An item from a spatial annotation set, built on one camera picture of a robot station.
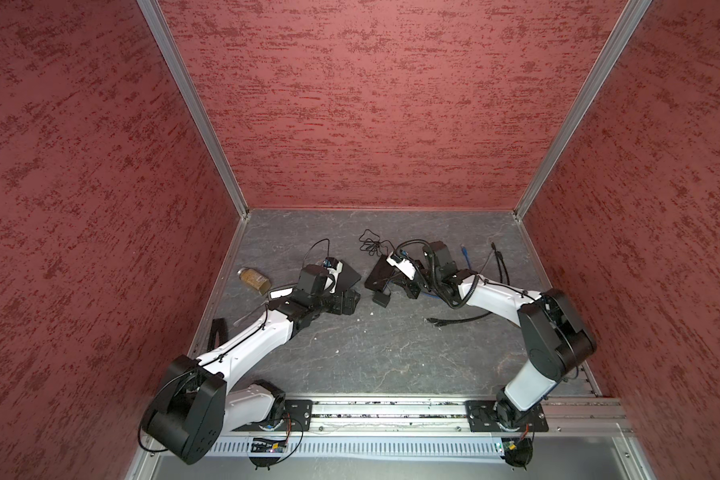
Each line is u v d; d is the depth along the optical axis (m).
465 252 1.09
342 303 0.74
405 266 0.78
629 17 0.71
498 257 1.07
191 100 0.87
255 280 0.95
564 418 0.76
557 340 0.47
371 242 1.10
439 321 0.90
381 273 0.99
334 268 0.76
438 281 0.71
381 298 0.95
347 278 1.02
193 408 0.40
